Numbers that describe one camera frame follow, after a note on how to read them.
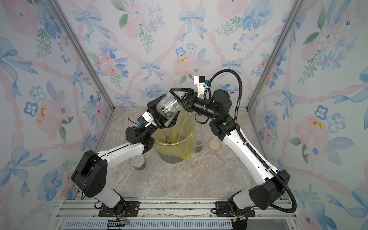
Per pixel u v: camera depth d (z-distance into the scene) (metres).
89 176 0.45
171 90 0.53
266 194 0.38
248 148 0.45
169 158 0.93
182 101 0.50
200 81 0.55
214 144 0.98
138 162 0.84
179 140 0.90
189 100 0.51
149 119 0.50
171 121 0.55
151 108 0.57
